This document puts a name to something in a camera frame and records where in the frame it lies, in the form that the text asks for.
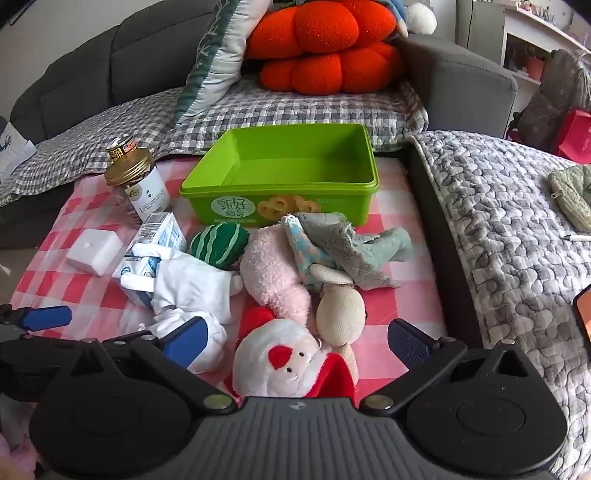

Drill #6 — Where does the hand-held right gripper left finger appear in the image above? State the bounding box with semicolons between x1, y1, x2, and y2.
60;316;238;414

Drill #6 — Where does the glass jar with gold lid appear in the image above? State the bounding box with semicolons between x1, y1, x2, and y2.
103;148;171;227

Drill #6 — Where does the beige doll with checked dress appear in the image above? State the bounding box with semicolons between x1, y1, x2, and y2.
283;213;369;370

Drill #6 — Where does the red and white santa plush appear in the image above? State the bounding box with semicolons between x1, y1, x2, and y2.
225;307;358;400

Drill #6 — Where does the green and white pillow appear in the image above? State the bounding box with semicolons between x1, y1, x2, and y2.
173;0;273;126

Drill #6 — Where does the green fabric pouch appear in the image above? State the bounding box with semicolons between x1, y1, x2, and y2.
549;165;591;234

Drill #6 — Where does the white foam block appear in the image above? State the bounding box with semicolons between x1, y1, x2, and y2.
66;228;124;278

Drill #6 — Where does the orange pumpkin cushion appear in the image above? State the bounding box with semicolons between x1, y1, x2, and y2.
246;0;399;61
259;44;407;96

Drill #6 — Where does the grey sofa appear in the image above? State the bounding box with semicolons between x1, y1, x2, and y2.
9;0;519;148

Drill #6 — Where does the pink fluffy plush toy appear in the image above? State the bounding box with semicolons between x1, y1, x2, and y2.
239;226;312;329

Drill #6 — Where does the green striped watermelon plush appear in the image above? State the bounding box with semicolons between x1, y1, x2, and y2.
190;222;250;269

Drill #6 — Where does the black and yellow can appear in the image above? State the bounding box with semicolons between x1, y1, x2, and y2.
106;134;138;162

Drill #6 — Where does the white cloth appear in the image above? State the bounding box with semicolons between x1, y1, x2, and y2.
121;244;243;374

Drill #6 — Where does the grey checked quilt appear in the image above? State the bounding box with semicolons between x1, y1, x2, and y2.
0;76;430;208

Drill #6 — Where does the person's left forearm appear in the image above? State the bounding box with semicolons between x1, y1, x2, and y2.
0;401;35;480

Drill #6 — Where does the grey patterned blanket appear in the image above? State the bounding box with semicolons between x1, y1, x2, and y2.
409;130;591;472

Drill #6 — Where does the pink checked tablecloth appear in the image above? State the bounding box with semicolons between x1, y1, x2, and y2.
9;157;451;407

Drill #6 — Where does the green plastic box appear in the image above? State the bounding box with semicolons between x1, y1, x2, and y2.
179;124;380;230

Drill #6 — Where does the grey backpack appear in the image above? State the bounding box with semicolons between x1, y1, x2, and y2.
515;48;591;153

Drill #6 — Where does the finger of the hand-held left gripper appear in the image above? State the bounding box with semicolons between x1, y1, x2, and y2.
0;304;73;342

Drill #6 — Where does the white desk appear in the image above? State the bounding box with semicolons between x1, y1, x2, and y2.
501;4;591;116

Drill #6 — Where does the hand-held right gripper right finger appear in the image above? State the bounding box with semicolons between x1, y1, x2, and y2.
359;318;536;414

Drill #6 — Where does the black phone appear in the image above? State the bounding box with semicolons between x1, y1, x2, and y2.
573;284;591;356

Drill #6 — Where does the blue and white milk carton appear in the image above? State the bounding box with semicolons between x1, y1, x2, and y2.
112;211;188;308

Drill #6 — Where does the blue and white plush toy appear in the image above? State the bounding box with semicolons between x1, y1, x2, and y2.
376;0;438;42

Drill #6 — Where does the white paper sheet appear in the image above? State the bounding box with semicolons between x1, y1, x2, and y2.
0;115;38;178

